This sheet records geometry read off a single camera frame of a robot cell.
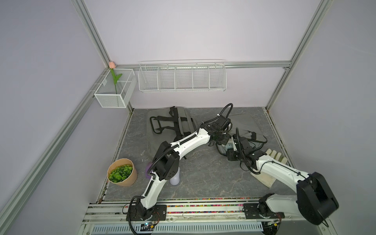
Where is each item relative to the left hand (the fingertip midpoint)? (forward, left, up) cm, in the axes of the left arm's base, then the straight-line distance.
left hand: (226, 139), depth 86 cm
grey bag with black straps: (+20, +37, -7) cm, 43 cm away
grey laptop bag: (+17, -19, -10) cm, 27 cm away
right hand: (-4, -3, -7) cm, 9 cm away
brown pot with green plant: (-15, +58, -1) cm, 60 cm away
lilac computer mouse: (-18, +31, -12) cm, 38 cm away
